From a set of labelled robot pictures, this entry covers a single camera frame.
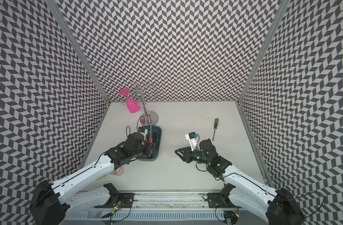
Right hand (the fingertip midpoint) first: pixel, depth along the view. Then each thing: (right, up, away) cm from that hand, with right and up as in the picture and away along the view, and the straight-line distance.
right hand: (177, 154), depth 74 cm
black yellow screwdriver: (+28, +12, +28) cm, 41 cm away
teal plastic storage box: (-16, -6, +12) cm, 21 cm away
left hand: (-15, +3, +6) cm, 17 cm away
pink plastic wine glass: (-31, +28, +21) cm, 47 cm away
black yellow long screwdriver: (-16, +5, +20) cm, 26 cm away
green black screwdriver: (-13, +3, +18) cm, 23 cm away
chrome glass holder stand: (-23, +18, +33) cm, 44 cm away
